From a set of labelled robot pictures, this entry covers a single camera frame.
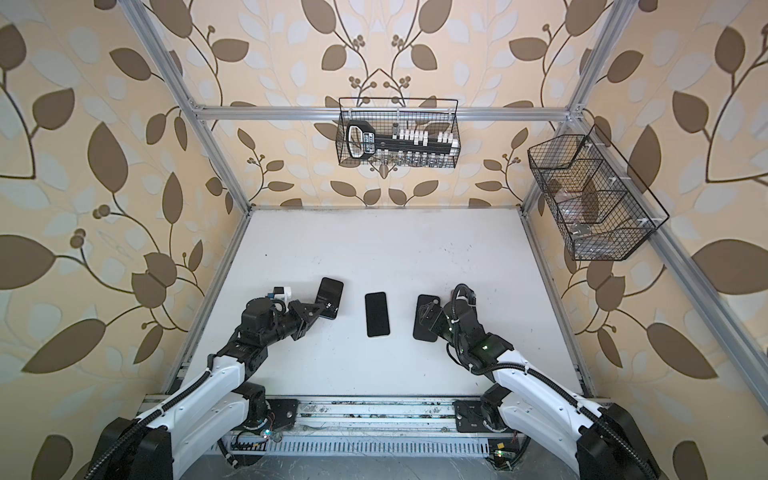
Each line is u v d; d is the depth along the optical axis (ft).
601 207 2.41
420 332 2.93
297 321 2.42
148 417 1.43
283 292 2.65
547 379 1.62
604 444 1.31
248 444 2.42
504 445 2.36
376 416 2.47
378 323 2.93
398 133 2.66
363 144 2.78
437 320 2.42
